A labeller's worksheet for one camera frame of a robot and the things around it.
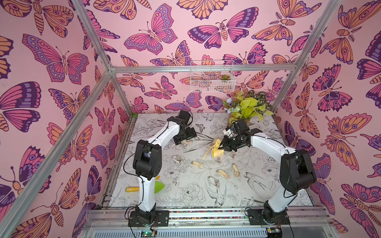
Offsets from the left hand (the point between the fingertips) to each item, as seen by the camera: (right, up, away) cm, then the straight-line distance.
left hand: (192, 137), depth 95 cm
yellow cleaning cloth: (+14, -7, -11) cm, 19 cm away
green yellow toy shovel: (-19, -28, -10) cm, 35 cm away
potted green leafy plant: (+33, +19, -2) cm, 38 cm away
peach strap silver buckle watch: (-4, -4, +5) cm, 7 cm away
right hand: (+16, -4, -8) cm, 18 cm away
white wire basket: (+15, +40, +11) cm, 44 cm away
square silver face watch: (+12, -24, -9) cm, 29 cm away
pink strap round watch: (+17, -14, -1) cm, 22 cm away
